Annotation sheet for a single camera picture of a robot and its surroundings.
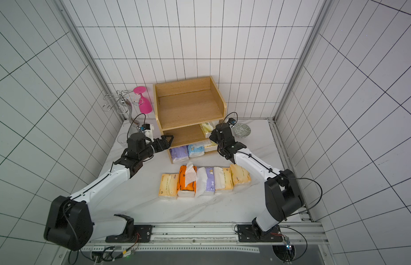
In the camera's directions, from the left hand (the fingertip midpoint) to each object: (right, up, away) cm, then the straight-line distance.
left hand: (160, 145), depth 76 cm
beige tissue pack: (+31, -19, +9) cm, 37 cm away
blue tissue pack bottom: (+15, -5, +18) cm, 24 cm away
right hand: (+15, -3, -1) cm, 16 cm away
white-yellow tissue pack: (+23, +9, +11) cm, 27 cm away
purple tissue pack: (+21, -19, +7) cm, 29 cm away
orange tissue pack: (+12, -18, +5) cm, 22 cm away
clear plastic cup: (-31, +3, +25) cm, 40 cm away
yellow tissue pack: (+2, -21, +7) cm, 22 cm away
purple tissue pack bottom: (+6, -6, +16) cm, 18 cm away
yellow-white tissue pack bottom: (+26, -3, +21) cm, 34 cm away
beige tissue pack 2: (+39, -17, +11) cm, 44 cm away
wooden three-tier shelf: (+9, +20, +7) cm, 23 cm away
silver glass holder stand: (-27, +24, +15) cm, 39 cm away
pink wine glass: (-18, +23, +29) cm, 41 cm away
